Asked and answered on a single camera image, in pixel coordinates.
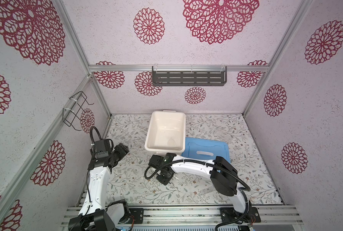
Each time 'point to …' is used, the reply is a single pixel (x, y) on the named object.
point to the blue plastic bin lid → (205, 149)
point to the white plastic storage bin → (165, 132)
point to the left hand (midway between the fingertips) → (124, 153)
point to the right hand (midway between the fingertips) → (163, 177)
